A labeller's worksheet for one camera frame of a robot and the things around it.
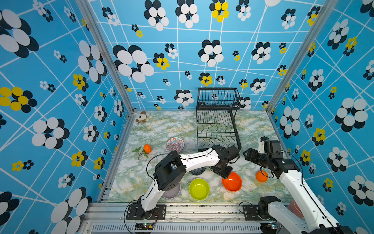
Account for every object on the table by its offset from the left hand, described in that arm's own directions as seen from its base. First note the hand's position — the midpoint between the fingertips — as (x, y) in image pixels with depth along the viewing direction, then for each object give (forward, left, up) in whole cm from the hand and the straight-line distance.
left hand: (228, 175), depth 82 cm
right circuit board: (-24, -17, -4) cm, 29 cm away
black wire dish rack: (+40, +2, -2) cm, 40 cm away
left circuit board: (-23, +44, -7) cm, 50 cm away
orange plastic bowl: (-3, -3, -3) cm, 5 cm away
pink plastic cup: (-20, -13, +27) cm, 36 cm away
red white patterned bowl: (+23, +32, -3) cm, 39 cm away
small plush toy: (+46, +60, -1) cm, 75 cm away
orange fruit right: (-2, -17, +3) cm, 18 cm away
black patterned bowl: (+4, +16, -3) cm, 17 cm away
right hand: (+9, -13, +8) cm, 18 cm away
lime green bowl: (-6, +16, -4) cm, 18 cm away
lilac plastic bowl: (-9, +31, -1) cm, 32 cm away
